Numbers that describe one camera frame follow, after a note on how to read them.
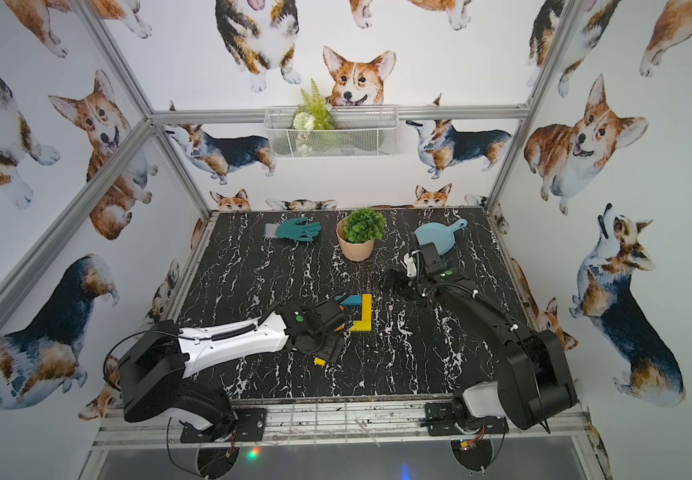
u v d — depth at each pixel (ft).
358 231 3.12
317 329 2.09
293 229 3.81
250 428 2.41
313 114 2.68
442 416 2.44
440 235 3.69
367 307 3.11
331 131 2.83
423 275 2.22
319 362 2.74
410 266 2.62
